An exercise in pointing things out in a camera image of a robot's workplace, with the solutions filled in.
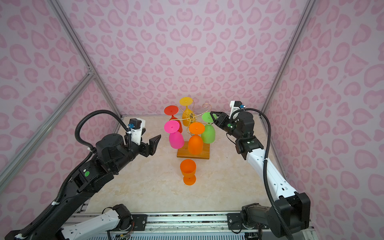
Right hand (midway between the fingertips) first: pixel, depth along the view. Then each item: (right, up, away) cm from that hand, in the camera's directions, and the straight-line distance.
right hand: (212, 113), depth 71 cm
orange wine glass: (-8, -15, +3) cm, 17 cm away
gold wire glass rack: (-9, -2, +6) cm, 11 cm away
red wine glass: (-20, +2, +6) cm, 21 cm away
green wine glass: (-1, -10, +6) cm, 11 cm away
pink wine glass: (-18, -12, +6) cm, 22 cm away
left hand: (-26, -8, -10) cm, 28 cm away
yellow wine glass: (-13, +7, +11) cm, 18 cm away
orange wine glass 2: (-12, -27, +5) cm, 30 cm away
